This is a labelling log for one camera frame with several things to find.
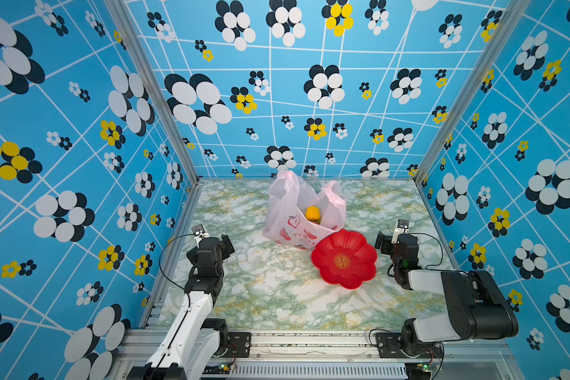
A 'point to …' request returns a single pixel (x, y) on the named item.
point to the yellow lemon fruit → (313, 213)
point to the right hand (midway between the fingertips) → (396, 233)
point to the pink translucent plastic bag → (298, 217)
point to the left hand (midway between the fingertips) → (213, 238)
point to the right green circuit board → (418, 368)
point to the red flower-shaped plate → (345, 257)
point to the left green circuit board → (224, 369)
